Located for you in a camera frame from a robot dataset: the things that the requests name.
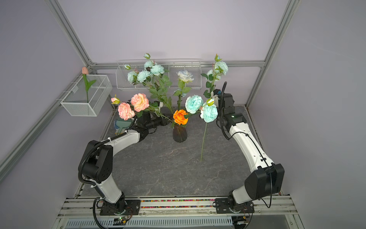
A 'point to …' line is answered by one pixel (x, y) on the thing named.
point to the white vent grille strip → (150, 222)
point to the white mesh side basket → (75, 102)
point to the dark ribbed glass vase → (179, 133)
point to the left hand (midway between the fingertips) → (174, 116)
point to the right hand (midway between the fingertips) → (205, 107)
